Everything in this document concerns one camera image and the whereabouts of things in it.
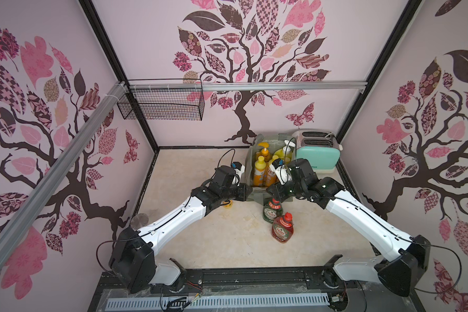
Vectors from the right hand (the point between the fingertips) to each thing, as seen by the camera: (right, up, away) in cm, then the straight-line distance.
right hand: (272, 185), depth 76 cm
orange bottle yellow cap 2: (-19, -12, +16) cm, 27 cm away
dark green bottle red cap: (+1, -11, +4) cm, 11 cm away
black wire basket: (-52, +41, +18) cm, 69 cm away
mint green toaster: (+30, +18, +24) cm, 42 cm away
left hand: (-9, -3, +2) cm, 9 cm away
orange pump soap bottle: (-1, +14, +13) cm, 19 cm away
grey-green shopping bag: (-5, -3, -1) cm, 6 cm away
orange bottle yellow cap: (-4, +5, +11) cm, 13 cm away
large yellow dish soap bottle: (+9, +14, +14) cm, 22 cm away
